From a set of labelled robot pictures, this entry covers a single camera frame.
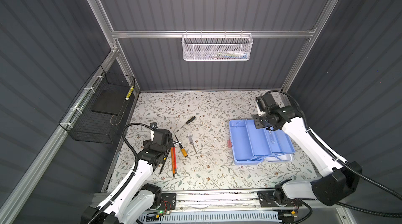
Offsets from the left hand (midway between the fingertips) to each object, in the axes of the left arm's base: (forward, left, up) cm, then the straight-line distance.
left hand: (159, 139), depth 82 cm
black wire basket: (+6, +26, +16) cm, 31 cm away
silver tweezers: (+6, -16, -12) cm, 21 cm away
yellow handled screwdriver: (-3, -12, -10) cm, 16 cm away
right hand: (+2, -54, +9) cm, 55 cm away
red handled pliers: (-8, -7, -11) cm, 15 cm away
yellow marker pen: (+19, +14, +17) cm, 29 cm away
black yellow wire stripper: (-8, -2, -10) cm, 12 cm away
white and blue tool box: (-6, -49, -2) cm, 49 cm away
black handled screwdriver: (+19, -17, -9) cm, 28 cm away
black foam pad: (+11, +20, +19) cm, 30 cm away
